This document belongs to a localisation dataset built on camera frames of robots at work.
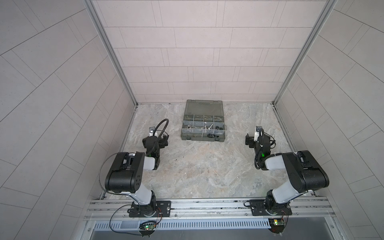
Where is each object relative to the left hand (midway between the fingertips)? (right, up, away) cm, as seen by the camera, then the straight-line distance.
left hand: (159, 132), depth 94 cm
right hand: (+61, 0, 0) cm, 61 cm away
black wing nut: (+34, -3, +3) cm, 34 cm away
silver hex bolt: (+32, +2, +5) cm, 33 cm away
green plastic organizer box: (+28, +7, +9) cm, 31 cm away
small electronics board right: (+62, -40, -26) cm, 78 cm away
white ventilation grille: (+52, -39, -26) cm, 70 cm away
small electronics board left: (+3, -38, -30) cm, 49 cm away
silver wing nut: (+19, +3, +6) cm, 20 cm away
